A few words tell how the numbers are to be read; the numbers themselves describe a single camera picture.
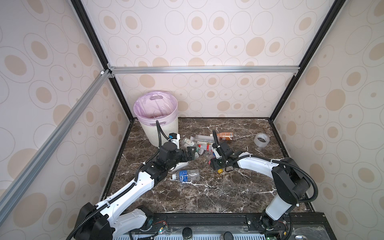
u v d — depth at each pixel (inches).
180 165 35.0
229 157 26.8
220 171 34.3
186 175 32.9
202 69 34.5
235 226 28.9
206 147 38.6
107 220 15.5
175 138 27.1
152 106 38.6
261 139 42.1
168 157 22.5
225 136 40.5
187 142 39.2
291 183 18.3
